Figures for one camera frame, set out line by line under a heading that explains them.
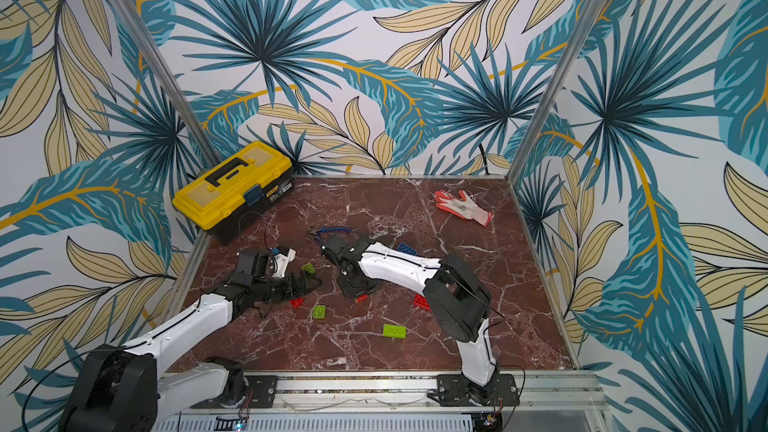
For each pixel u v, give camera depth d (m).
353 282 0.75
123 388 0.40
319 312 0.86
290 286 0.75
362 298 0.88
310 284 0.80
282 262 0.79
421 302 0.87
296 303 0.87
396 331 0.84
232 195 0.92
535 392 0.76
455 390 0.74
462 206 1.10
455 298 0.48
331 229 1.04
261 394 0.73
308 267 0.93
